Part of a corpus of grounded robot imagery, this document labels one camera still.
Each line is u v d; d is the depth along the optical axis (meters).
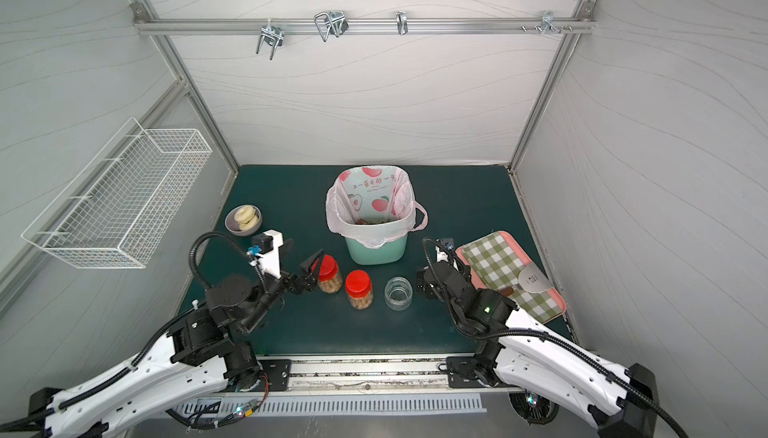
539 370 0.57
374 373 0.75
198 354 0.49
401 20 0.73
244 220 0.98
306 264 0.58
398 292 0.87
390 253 0.88
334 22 0.76
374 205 0.93
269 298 0.56
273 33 0.78
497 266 0.93
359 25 0.77
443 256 0.65
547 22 0.76
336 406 0.70
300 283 0.59
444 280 0.54
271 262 0.56
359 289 0.76
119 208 0.69
